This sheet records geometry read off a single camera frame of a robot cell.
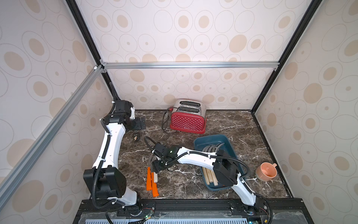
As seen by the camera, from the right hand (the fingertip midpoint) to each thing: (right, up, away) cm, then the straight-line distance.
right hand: (161, 165), depth 86 cm
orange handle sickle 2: (-7, -6, -2) cm, 9 cm away
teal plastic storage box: (+44, +7, +10) cm, 45 cm away
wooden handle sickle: (+35, +8, +10) cm, 37 cm away
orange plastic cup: (+65, -4, 0) cm, 65 cm away
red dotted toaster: (+18, +31, +8) cm, 36 cm away
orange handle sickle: (+39, +10, +12) cm, 42 cm away
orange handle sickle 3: (-2, -12, -8) cm, 15 cm away
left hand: (-11, +26, -5) cm, 29 cm away
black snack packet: (-20, +16, +15) cm, 30 cm away
